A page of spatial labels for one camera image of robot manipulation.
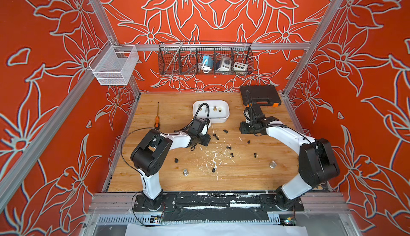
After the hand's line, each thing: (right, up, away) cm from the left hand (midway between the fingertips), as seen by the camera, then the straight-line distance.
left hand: (209, 137), depth 95 cm
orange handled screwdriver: (-33, +7, +4) cm, 34 cm away
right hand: (+18, +7, -4) cm, 19 cm away
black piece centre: (+12, -5, -4) cm, 14 cm away
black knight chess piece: (+11, +3, +2) cm, 12 cm away
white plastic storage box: (+6, +16, +14) cm, 22 cm away
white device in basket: (+9, +43, -5) cm, 45 cm away
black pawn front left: (-19, -11, -10) cm, 24 cm away
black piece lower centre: (+12, -8, -8) cm, 17 cm away
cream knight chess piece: (+8, +17, +12) cm, 22 cm away
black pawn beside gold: (+23, -2, -3) cm, 24 cm away
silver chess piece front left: (-13, -15, -16) cm, 25 cm away
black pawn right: (+26, -9, -8) cm, 28 cm away
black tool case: (+37, +27, +19) cm, 49 cm away
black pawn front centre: (+2, -15, -13) cm, 20 cm away
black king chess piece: (+3, +2, 0) cm, 4 cm away
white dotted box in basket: (+19, +43, -2) cm, 47 cm away
